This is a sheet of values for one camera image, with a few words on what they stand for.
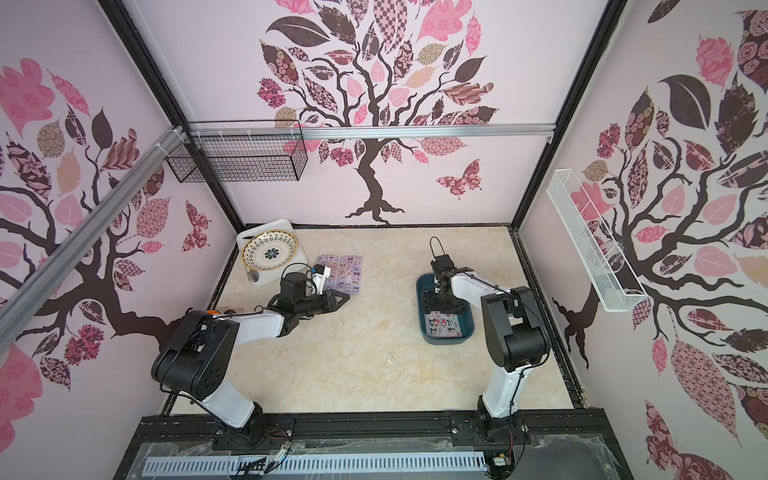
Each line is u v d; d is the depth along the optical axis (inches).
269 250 44.3
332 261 43.3
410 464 27.4
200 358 18.4
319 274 33.5
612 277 25.8
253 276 41.6
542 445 28.1
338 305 33.6
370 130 37.0
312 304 31.8
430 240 46.1
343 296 35.3
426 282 39.5
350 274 41.6
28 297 20.0
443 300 32.2
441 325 36.3
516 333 19.5
